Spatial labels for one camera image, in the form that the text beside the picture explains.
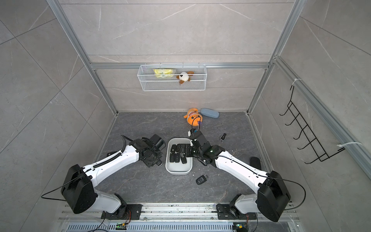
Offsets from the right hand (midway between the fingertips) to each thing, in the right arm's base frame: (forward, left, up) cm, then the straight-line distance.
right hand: (185, 149), depth 80 cm
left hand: (-1, +14, -5) cm, 15 cm away
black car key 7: (-6, +15, -6) cm, 17 cm away
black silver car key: (-12, -9, -15) cm, 22 cm away
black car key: (+8, +8, -13) cm, 17 cm away
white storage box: (-6, +5, -14) cm, 16 cm away
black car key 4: (+2, +9, -15) cm, 17 cm away
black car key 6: (0, +1, -15) cm, 15 cm away
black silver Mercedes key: (+17, -27, -15) cm, 35 cm away
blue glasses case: (+40, -20, -13) cm, 46 cm away
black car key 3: (-6, -2, +8) cm, 10 cm away
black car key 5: (+2, +6, -15) cm, 16 cm away
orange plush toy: (+31, -6, -8) cm, 33 cm away
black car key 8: (+6, +51, -15) cm, 53 cm away
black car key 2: (+10, +5, -17) cm, 20 cm away
